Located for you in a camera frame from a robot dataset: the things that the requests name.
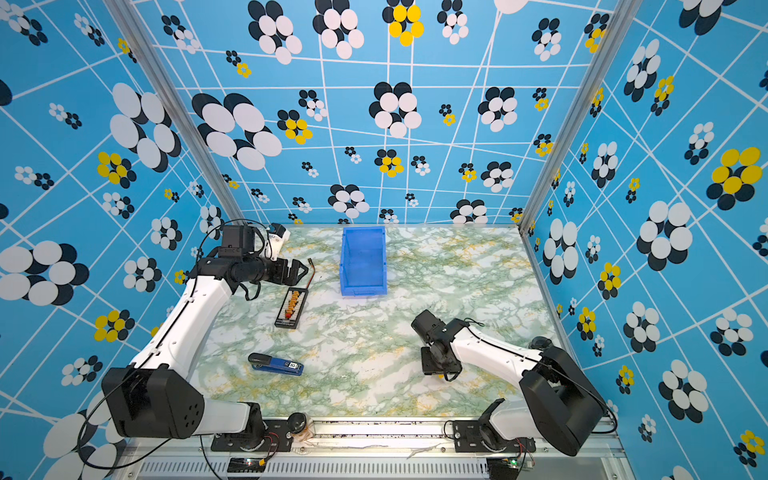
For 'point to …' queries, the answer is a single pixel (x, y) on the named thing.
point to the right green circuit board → (500, 468)
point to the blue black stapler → (269, 363)
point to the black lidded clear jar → (539, 342)
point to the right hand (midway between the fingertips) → (436, 366)
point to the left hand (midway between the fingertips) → (295, 263)
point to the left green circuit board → (247, 465)
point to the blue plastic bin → (363, 261)
